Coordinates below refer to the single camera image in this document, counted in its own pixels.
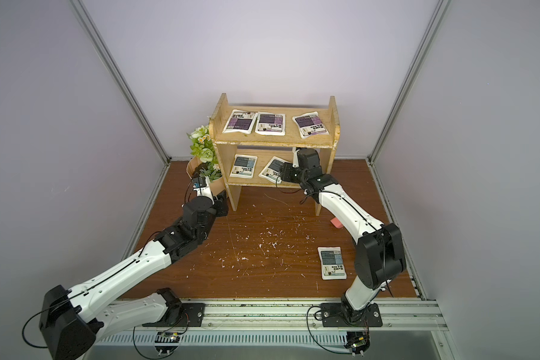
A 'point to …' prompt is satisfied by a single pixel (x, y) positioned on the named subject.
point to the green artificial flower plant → (202, 146)
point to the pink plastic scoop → (336, 222)
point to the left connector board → (166, 337)
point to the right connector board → (358, 341)
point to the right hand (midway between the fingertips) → (284, 160)
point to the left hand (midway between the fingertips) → (223, 191)
